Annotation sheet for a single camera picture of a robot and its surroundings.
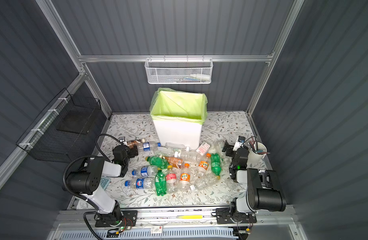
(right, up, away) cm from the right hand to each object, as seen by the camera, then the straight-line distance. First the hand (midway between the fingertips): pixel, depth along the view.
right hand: (236, 143), depth 90 cm
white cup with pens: (+11, -6, -3) cm, 13 cm away
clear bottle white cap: (-28, -10, +8) cm, 31 cm away
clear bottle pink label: (-39, -23, -8) cm, 46 cm away
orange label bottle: (-32, -23, -9) cm, 40 cm away
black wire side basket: (-95, +6, -18) cm, 96 cm away
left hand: (-69, -3, +6) cm, 70 cm away
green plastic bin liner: (-43, +24, +6) cm, 49 cm away
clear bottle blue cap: (-52, -15, -7) cm, 55 cm away
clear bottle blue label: (-56, -3, +6) cm, 56 cm away
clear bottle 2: (-9, -4, +9) cm, 14 cm away
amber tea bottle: (-37, -11, -3) cm, 39 cm away
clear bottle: (-40, -4, +4) cm, 41 cm away
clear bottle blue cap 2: (-51, -21, -9) cm, 56 cm away
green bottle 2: (-13, -11, -3) cm, 17 cm away
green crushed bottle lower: (-45, -22, -7) cm, 50 cm away
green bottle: (-48, -12, +1) cm, 50 cm away
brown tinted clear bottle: (-67, -1, +7) cm, 67 cm away
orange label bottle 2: (-20, -13, -4) cm, 25 cm away
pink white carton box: (-20, -4, +4) cm, 20 cm away
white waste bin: (-36, +6, -3) cm, 36 cm away
